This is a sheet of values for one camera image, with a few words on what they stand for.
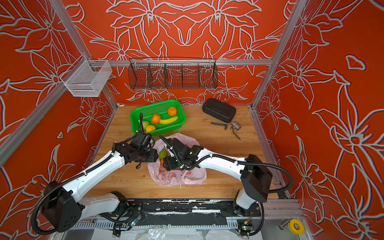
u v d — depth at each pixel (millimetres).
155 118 1036
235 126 1036
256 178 423
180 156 593
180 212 727
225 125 1066
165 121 1068
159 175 742
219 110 1096
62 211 384
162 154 862
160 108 1171
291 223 681
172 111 1100
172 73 983
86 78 912
